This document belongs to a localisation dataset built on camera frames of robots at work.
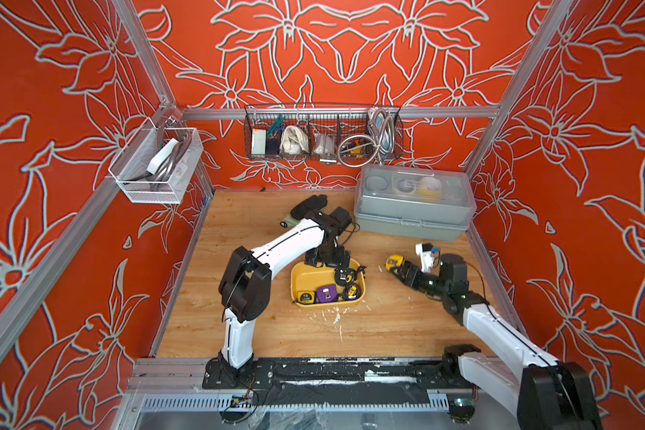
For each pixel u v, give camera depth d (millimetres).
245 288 488
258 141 905
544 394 400
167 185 673
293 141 899
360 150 876
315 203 1154
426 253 768
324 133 953
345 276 893
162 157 691
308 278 917
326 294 852
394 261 830
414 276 727
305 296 854
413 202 886
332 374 743
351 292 854
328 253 731
